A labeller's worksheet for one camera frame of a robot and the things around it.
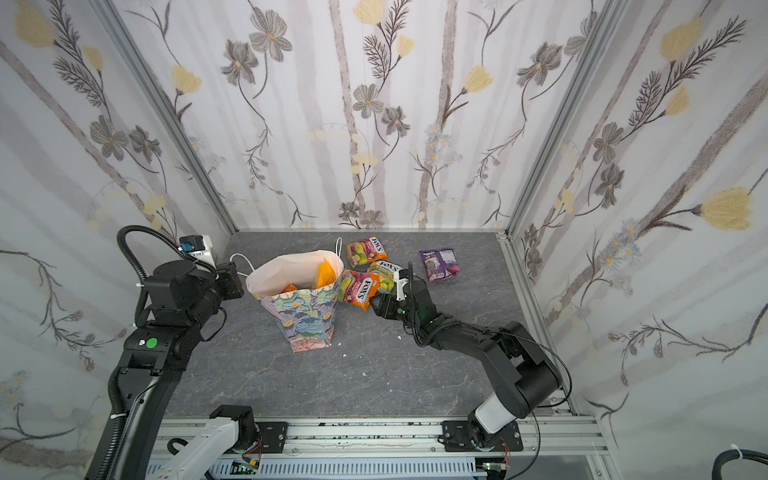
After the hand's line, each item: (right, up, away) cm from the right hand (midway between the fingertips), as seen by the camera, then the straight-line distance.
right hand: (378, 297), depth 86 cm
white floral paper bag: (-19, +3, -13) cm, 24 cm away
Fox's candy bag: (-7, +1, +12) cm, 14 cm away
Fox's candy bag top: (-7, +14, +24) cm, 29 cm away
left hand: (-31, +10, -19) cm, 38 cm away
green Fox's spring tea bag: (+3, +6, +18) cm, 20 cm away
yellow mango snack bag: (-15, +7, -3) cm, 17 cm away
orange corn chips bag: (-28, +2, +5) cm, 28 cm away
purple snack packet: (+22, +9, +21) cm, 32 cm away
